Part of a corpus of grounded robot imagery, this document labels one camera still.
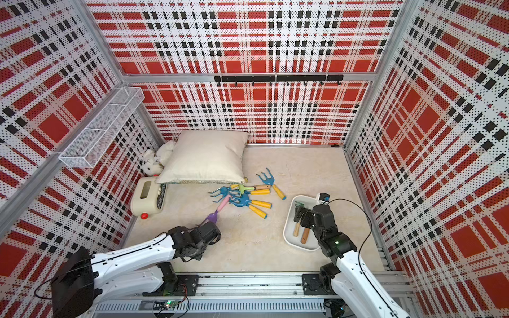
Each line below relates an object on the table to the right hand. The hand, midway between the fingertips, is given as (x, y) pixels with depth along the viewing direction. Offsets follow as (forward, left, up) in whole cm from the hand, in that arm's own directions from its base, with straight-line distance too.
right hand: (308, 210), depth 82 cm
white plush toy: (+30, +78, -3) cm, 84 cm away
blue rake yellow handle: (+9, +21, -10) cm, 25 cm away
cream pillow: (+33, +50, -1) cm, 60 cm away
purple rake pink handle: (+1, +43, -9) cm, 44 cm away
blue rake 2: (+16, +40, -10) cm, 44 cm away
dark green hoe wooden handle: (-7, +1, -9) cm, 12 cm away
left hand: (-9, +42, -8) cm, 43 cm away
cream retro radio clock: (+7, +72, 0) cm, 72 cm away
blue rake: (+22, +16, -11) cm, 29 cm away
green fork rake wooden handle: (+16, +30, -8) cm, 35 cm away
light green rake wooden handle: (-5, +5, -9) cm, 11 cm away
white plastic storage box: (-10, -2, -10) cm, 14 cm away
